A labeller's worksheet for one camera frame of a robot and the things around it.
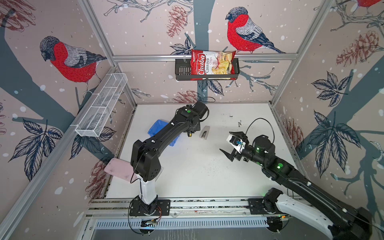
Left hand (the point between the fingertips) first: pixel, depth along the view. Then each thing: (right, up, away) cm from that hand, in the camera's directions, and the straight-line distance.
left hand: (194, 125), depth 84 cm
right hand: (+16, -6, -12) cm, 21 cm away
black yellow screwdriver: (-3, -5, -1) cm, 6 cm away
